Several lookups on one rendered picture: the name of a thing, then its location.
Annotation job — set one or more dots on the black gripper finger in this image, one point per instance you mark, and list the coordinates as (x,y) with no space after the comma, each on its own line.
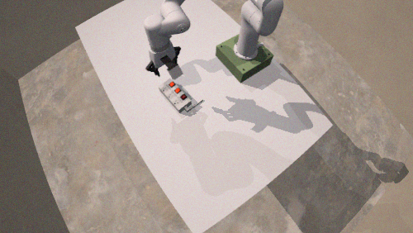
(150,67)
(177,49)

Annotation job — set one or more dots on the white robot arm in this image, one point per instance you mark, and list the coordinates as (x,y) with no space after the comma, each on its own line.
(258,17)

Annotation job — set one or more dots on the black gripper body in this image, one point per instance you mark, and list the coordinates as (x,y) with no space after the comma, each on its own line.
(156,56)

